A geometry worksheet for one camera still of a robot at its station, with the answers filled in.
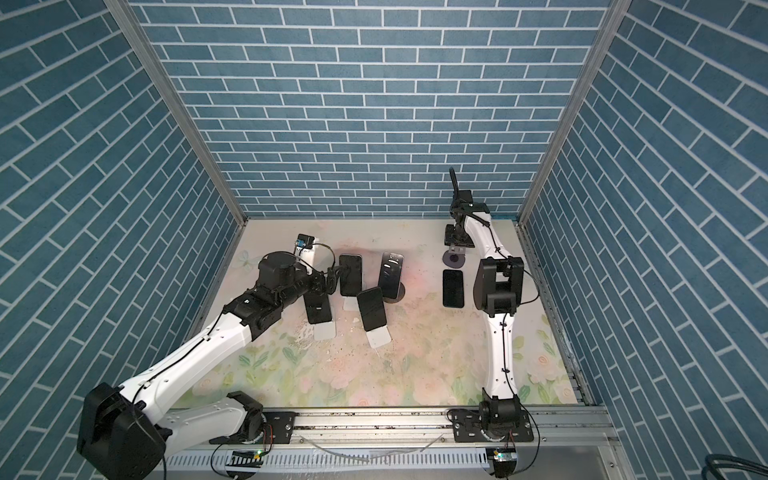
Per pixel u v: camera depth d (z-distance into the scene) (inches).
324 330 35.7
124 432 14.8
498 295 25.5
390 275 36.8
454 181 36.5
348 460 27.8
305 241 26.4
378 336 34.9
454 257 42.6
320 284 27.7
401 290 39.1
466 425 29.0
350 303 38.0
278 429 28.9
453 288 39.5
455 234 36.0
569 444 29.7
